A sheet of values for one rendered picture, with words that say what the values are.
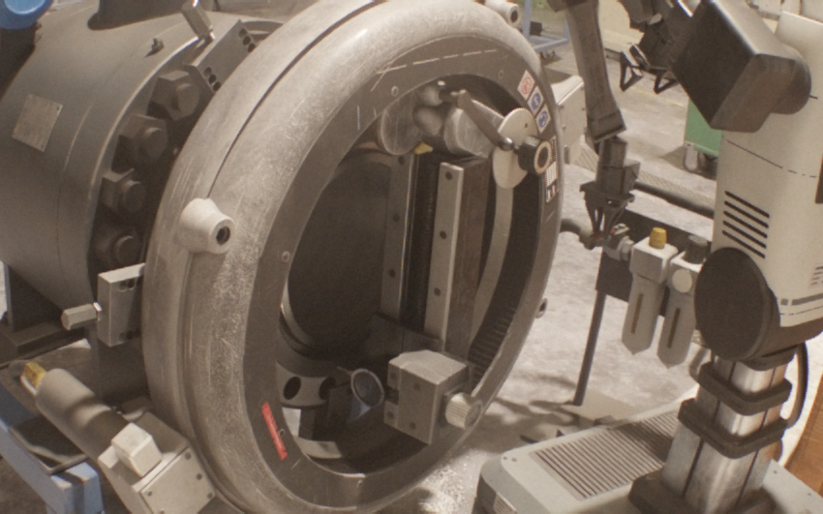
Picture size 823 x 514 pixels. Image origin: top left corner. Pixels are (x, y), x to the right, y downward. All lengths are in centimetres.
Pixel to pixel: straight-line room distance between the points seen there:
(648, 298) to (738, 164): 80
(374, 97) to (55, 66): 64
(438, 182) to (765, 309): 46
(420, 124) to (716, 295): 45
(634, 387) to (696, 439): 101
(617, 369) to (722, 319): 121
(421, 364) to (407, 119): 30
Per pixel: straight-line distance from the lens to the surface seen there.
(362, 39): 100
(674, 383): 240
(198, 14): 98
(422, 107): 114
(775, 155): 112
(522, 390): 224
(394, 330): 126
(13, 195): 146
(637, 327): 195
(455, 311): 124
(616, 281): 203
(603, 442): 158
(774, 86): 99
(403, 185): 120
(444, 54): 110
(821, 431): 172
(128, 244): 125
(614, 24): 789
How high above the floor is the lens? 107
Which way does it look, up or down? 22 degrees down
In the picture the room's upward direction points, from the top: 6 degrees clockwise
